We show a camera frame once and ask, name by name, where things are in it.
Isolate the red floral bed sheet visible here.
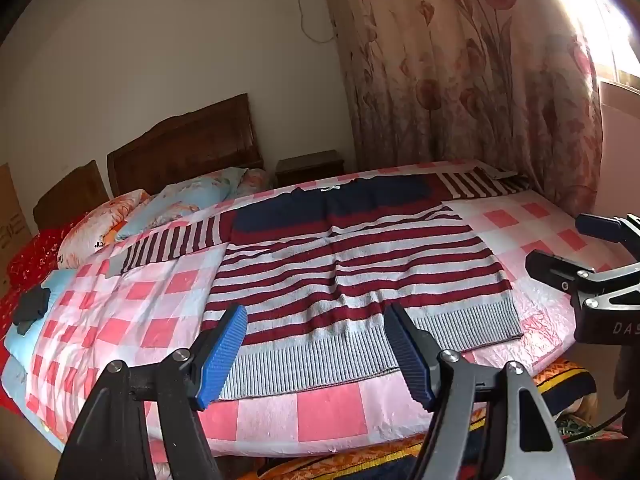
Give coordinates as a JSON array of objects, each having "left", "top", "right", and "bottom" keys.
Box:
[{"left": 0, "top": 212, "right": 91, "bottom": 411}]

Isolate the bright window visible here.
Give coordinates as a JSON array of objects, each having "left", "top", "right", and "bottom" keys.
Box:
[{"left": 565, "top": 0, "right": 640, "bottom": 88}]

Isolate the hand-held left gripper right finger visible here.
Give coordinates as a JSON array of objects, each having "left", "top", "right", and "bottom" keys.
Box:
[{"left": 382, "top": 302, "right": 576, "bottom": 480}]

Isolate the dark grey folded cloth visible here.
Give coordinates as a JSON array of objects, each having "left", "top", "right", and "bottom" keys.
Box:
[{"left": 11, "top": 284, "right": 51, "bottom": 337}]

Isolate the light blue blanket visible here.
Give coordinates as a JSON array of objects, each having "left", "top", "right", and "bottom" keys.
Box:
[{"left": 0, "top": 267, "right": 78, "bottom": 401}]

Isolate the black cable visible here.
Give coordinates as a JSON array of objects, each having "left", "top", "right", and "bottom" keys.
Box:
[{"left": 565, "top": 407, "right": 628, "bottom": 446}]

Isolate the orange patterned blanket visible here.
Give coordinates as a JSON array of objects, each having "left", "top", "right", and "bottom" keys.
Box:
[{"left": 255, "top": 357, "right": 598, "bottom": 480}]

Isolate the dark wooden nightstand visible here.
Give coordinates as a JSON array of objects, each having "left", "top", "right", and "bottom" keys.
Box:
[{"left": 275, "top": 149, "right": 346, "bottom": 188}]

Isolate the pink checked bed sheet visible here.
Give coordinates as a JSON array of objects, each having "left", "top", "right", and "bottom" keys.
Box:
[{"left": 25, "top": 159, "right": 626, "bottom": 458}]

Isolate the white air conditioner cable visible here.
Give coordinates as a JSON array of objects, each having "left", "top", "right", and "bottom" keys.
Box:
[{"left": 295, "top": 0, "right": 336, "bottom": 45}]

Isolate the small wooden headboard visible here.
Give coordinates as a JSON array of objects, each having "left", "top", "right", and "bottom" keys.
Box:
[{"left": 33, "top": 160, "right": 110, "bottom": 231}]

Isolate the large wooden headboard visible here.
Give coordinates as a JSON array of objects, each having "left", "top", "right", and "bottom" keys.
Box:
[{"left": 106, "top": 93, "right": 264, "bottom": 197}]

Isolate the light blue floral pillow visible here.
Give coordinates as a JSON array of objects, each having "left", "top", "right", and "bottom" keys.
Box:
[{"left": 115, "top": 167, "right": 248, "bottom": 241}]

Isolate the pink floral pillow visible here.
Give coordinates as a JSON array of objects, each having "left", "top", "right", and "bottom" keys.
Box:
[{"left": 235, "top": 168, "right": 273, "bottom": 198}]

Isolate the orange floral pillow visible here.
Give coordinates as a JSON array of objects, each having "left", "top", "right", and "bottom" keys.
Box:
[{"left": 56, "top": 189, "right": 151, "bottom": 267}]

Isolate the floral curtain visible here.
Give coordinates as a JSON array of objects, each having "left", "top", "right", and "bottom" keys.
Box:
[{"left": 316, "top": 0, "right": 613, "bottom": 218}]

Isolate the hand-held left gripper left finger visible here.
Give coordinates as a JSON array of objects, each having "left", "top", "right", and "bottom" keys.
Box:
[{"left": 54, "top": 304, "right": 249, "bottom": 480}]

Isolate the striped knit sweater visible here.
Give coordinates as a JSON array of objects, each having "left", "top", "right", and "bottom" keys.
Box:
[{"left": 106, "top": 167, "right": 531, "bottom": 401}]

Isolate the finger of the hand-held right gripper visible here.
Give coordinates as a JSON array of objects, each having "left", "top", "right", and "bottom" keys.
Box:
[
  {"left": 525, "top": 249, "right": 640, "bottom": 297},
  {"left": 575, "top": 212, "right": 640, "bottom": 261}
]

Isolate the light wooden wardrobe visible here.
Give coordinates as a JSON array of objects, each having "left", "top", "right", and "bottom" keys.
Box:
[{"left": 0, "top": 162, "right": 32, "bottom": 286}]

